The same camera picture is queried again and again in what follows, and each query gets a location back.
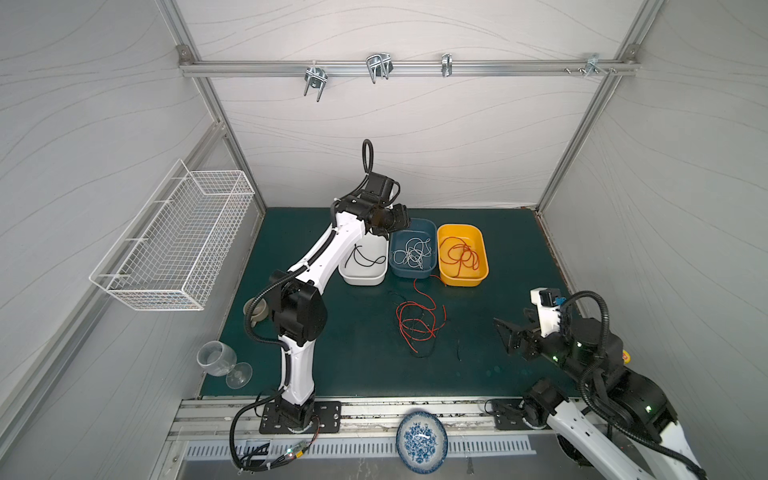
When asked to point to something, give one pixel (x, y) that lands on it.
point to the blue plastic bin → (423, 228)
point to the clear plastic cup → (216, 358)
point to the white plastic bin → (374, 246)
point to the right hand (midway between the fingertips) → (517, 307)
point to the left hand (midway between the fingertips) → (411, 218)
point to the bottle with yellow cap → (626, 357)
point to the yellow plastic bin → (474, 237)
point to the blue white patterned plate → (422, 442)
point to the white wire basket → (171, 254)
